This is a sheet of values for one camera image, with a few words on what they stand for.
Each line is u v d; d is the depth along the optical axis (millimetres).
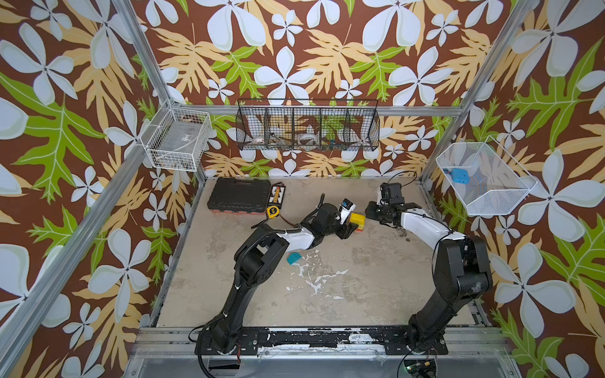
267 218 1045
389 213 701
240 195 1110
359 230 953
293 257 918
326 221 781
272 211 1045
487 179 819
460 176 862
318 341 750
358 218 932
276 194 1115
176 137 862
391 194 746
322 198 813
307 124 979
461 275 479
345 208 839
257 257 557
